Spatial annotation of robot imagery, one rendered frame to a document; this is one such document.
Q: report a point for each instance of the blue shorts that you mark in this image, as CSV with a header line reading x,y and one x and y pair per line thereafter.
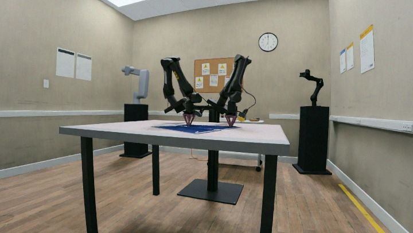
x,y
195,129

